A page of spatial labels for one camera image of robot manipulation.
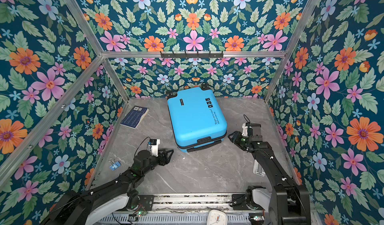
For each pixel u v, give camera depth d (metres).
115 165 0.85
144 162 0.65
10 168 0.49
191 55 0.93
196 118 0.82
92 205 0.45
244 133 0.77
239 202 0.73
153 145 0.75
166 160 0.77
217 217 0.68
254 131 0.65
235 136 0.75
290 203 0.44
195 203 0.75
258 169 0.84
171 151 0.82
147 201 0.74
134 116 1.08
